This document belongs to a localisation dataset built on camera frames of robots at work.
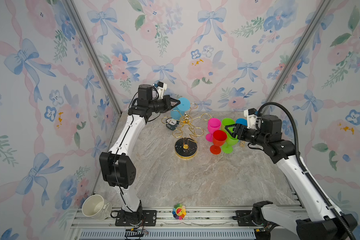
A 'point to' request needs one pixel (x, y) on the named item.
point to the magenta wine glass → (214, 124)
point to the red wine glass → (219, 138)
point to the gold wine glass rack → (185, 148)
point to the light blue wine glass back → (177, 113)
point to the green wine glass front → (227, 121)
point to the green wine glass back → (227, 148)
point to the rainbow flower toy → (179, 211)
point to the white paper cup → (96, 206)
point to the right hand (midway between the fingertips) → (229, 127)
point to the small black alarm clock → (171, 124)
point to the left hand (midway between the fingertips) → (180, 100)
